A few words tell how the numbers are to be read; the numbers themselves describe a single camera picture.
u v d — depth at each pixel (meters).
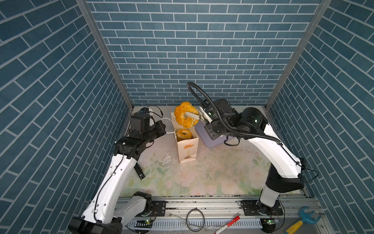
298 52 0.89
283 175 0.43
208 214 0.74
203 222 0.70
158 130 0.62
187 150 0.77
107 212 0.37
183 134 0.94
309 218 0.70
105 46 0.86
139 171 0.84
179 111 0.72
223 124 0.40
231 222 0.69
